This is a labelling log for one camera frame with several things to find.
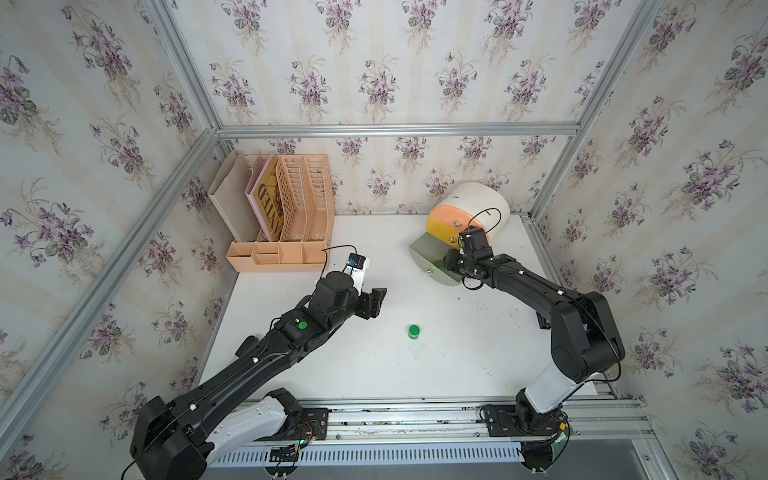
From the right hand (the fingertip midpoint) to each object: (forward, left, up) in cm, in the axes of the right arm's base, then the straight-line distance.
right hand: (451, 260), depth 93 cm
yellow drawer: (+10, +2, +2) cm, 11 cm away
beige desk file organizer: (+19, +51, -2) cm, 54 cm away
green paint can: (-21, +12, -7) cm, 25 cm away
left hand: (-17, +22, +11) cm, 30 cm away
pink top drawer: (+8, -1, +11) cm, 14 cm away
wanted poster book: (+13, +59, +14) cm, 62 cm away
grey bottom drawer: (+6, +7, -4) cm, 10 cm away
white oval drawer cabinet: (+13, -5, +12) cm, 18 cm away
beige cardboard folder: (+12, +69, +15) cm, 71 cm away
